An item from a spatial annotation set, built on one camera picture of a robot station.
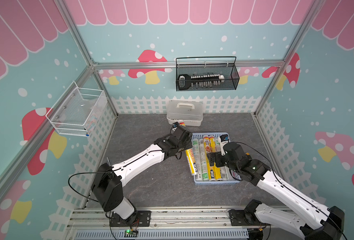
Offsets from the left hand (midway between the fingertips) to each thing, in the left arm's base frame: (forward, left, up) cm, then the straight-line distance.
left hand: (189, 144), depth 82 cm
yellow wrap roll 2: (-10, -13, -10) cm, 19 cm away
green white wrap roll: (+7, -6, -14) cm, 16 cm away
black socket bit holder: (+34, +2, +17) cm, 38 cm away
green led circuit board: (-40, +29, -20) cm, 53 cm away
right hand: (-6, -13, +1) cm, 14 cm away
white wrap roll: (-8, -9, -13) cm, 18 cm away
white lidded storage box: (+31, -2, -6) cm, 32 cm away
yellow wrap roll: (-13, -2, -5) cm, 14 cm away
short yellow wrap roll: (+9, +4, +7) cm, 12 cm away
